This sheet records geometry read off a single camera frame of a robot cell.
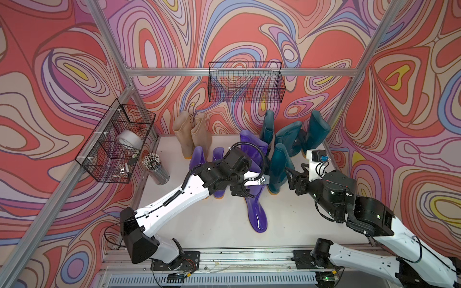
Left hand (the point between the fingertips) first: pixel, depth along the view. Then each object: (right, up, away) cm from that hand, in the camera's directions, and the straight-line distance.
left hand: (250, 174), depth 72 cm
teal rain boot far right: (+36, +20, +17) cm, 45 cm away
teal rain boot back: (+11, +20, +15) cm, 27 cm away
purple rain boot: (-22, +6, +5) cm, 24 cm away
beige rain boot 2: (-32, +21, +18) cm, 43 cm away
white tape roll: (-50, +15, +2) cm, 52 cm away
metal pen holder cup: (-45, +3, +12) cm, 47 cm away
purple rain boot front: (+4, -21, +8) cm, 23 cm away
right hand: (+14, +2, -11) cm, 18 cm away
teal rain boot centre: (+20, +16, +14) cm, 29 cm away
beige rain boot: (-23, +17, +15) cm, 32 cm away
